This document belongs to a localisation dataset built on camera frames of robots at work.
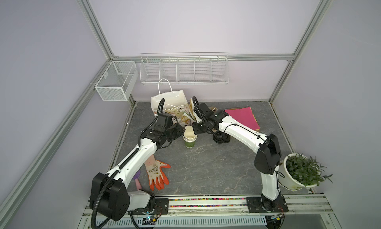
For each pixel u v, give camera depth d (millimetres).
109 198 395
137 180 814
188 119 916
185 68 976
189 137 918
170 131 682
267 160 482
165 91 895
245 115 1054
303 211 728
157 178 808
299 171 680
